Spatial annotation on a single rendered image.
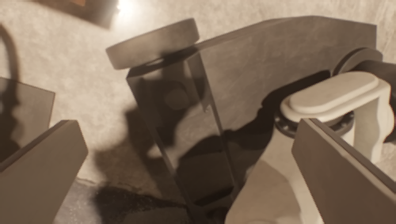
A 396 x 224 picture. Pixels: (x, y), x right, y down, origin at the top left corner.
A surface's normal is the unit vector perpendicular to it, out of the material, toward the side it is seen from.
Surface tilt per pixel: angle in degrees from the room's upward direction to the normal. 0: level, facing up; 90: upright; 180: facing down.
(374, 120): 90
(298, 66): 0
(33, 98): 0
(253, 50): 0
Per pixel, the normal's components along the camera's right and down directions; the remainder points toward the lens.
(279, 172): -0.29, -0.86
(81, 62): 0.25, 0.36
